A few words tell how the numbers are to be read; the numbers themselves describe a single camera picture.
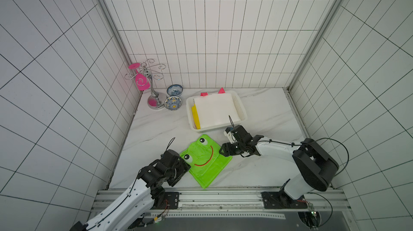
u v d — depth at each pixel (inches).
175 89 46.3
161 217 26.8
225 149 30.9
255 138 26.9
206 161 32.6
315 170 17.2
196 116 37.3
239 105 39.2
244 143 27.1
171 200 28.3
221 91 41.0
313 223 26.8
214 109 38.6
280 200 25.5
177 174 27.4
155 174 22.4
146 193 20.8
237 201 29.2
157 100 43.6
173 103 43.4
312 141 18.9
